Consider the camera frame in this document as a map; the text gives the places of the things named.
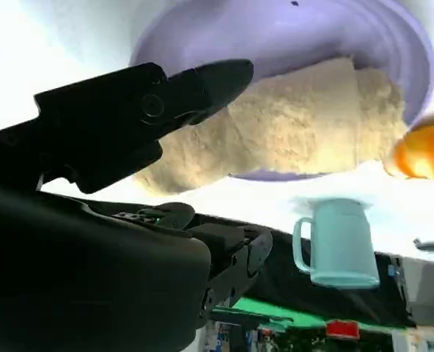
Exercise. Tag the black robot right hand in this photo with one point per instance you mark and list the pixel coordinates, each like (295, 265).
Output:
(74, 264)

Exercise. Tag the orange and white bread roll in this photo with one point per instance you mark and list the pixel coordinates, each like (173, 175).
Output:
(426, 154)

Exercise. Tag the lilac plate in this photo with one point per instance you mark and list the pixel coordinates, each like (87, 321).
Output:
(275, 36)

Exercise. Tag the red box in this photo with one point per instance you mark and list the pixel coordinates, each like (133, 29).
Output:
(343, 328)

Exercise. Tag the green cloth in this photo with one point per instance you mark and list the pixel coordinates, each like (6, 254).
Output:
(261, 309)

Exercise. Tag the beige towel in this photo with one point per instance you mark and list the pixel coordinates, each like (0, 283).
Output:
(294, 128)

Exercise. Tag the pale green mug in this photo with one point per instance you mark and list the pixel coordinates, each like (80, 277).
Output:
(341, 245)

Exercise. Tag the grey cabinet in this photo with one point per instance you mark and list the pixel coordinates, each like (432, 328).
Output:
(427, 289)

